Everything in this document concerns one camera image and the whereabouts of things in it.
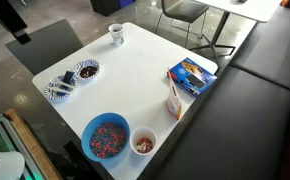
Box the plain white paper cup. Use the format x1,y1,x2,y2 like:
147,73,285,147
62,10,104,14
130,125,158,156

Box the white printed paper coffee cup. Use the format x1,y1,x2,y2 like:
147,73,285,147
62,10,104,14
108,23,125,48

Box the white orange snack bag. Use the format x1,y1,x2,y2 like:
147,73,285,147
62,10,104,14
166,67,183,121

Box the blue cardboard box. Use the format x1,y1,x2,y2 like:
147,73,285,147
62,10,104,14
168,57,219,98

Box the red and white candies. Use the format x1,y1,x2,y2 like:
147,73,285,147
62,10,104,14
135,137,154,154

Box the dark brown granules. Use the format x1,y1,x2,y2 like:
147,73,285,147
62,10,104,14
79,65,99,79

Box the blue plastic bowl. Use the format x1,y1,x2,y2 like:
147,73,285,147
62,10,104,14
80,112,131,163

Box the multicoloured beads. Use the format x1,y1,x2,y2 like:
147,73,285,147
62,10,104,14
89,121,128,159

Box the blue patterned paper bowl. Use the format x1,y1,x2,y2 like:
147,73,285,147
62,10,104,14
72,58,102,81

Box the small black packet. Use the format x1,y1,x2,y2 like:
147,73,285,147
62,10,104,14
62,70,76,85

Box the white paper stick packet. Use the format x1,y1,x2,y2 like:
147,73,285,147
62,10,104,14
53,78,77,90
49,86,73,96

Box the dark chair with metal legs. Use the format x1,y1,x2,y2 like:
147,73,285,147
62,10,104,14
154,0,210,49

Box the dark cabinet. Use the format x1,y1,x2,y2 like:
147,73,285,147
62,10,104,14
89,0,136,17

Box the blue patterned paper plate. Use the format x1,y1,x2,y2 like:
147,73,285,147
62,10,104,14
44,74,78,101

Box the black bench seat cushion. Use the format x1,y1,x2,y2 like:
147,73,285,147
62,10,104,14
150,65,290,180
229,4,290,93

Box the wooden plank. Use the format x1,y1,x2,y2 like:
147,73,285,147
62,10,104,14
3,108,63,180

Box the white table with black pedestal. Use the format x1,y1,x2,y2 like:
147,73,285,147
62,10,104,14
188,0,283,73

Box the metal frame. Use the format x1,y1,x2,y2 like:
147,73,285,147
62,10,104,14
0,114,38,180

